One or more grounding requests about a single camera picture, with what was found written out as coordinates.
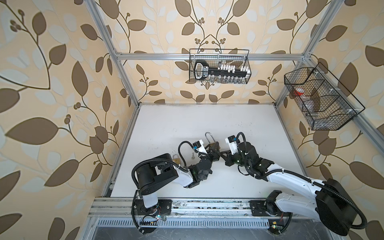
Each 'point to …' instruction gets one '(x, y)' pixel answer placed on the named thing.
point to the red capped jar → (299, 91)
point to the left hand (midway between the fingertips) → (218, 144)
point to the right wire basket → (324, 102)
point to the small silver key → (193, 157)
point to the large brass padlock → (215, 145)
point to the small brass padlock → (176, 159)
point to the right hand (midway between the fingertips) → (220, 154)
